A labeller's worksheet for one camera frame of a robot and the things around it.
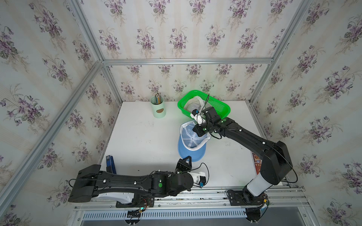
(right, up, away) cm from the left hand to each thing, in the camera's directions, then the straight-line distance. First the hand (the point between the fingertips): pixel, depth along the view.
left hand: (190, 157), depth 70 cm
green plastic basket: (+27, +27, +38) cm, 54 cm away
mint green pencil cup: (-21, +28, +29) cm, 45 cm away
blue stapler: (-46, -9, +11) cm, 49 cm away
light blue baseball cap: (0, +4, +12) cm, 12 cm away
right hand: (+4, +13, +14) cm, 20 cm away
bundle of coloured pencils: (-21, +34, +31) cm, 50 cm away
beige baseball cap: (+6, +31, +44) cm, 54 cm away
